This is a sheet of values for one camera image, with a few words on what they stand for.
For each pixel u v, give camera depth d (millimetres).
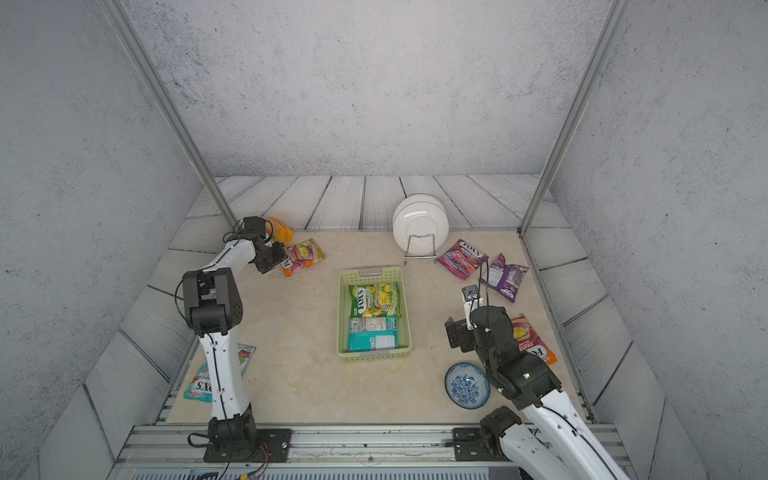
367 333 909
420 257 1140
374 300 986
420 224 1038
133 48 743
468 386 819
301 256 1109
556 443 445
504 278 1016
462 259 1103
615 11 702
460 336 650
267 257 936
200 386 808
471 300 611
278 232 1157
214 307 612
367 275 1036
